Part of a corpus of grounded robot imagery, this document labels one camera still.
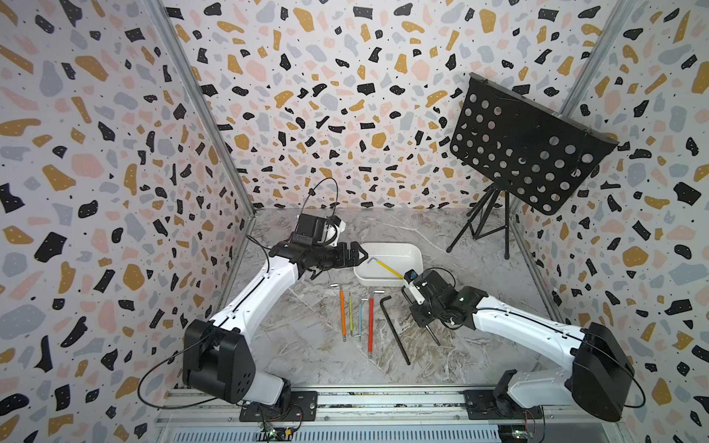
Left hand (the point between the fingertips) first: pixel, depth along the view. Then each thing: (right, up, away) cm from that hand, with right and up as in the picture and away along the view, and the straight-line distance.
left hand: (359, 256), depth 80 cm
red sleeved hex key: (+3, -22, +10) cm, 24 cm away
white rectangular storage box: (+14, -2, +27) cm, 30 cm away
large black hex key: (+7, -17, +14) cm, 23 cm away
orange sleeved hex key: (-6, -19, +12) cm, 23 cm away
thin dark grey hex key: (+23, -26, +9) cm, 36 cm away
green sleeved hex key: (-3, -20, +12) cm, 23 cm away
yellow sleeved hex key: (+9, -6, +24) cm, 26 cm away
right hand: (+17, -16, +3) cm, 23 cm away
